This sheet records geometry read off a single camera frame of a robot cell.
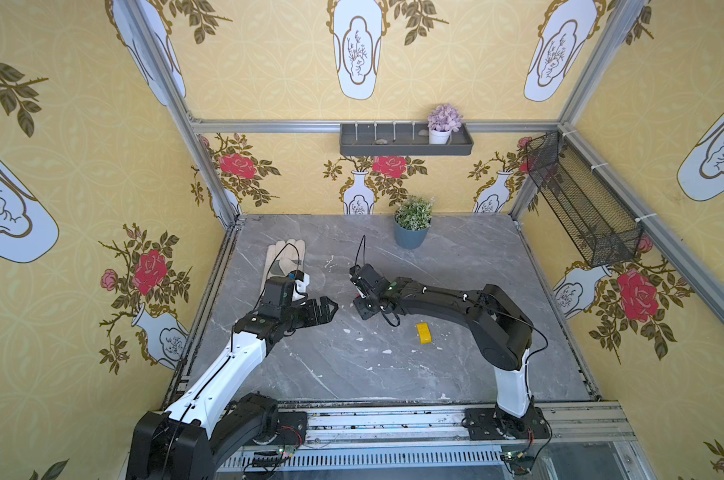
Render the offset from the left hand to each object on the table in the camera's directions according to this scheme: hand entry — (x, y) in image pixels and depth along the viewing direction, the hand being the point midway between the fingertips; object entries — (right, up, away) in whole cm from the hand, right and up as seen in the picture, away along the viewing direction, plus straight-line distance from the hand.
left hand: (328, 309), depth 83 cm
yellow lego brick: (+28, -8, +6) cm, 30 cm away
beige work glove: (-19, +13, +22) cm, 32 cm away
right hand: (+10, -3, +10) cm, 14 cm away
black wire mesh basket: (+74, +27, +2) cm, 79 cm away
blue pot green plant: (+26, +26, +17) cm, 41 cm away
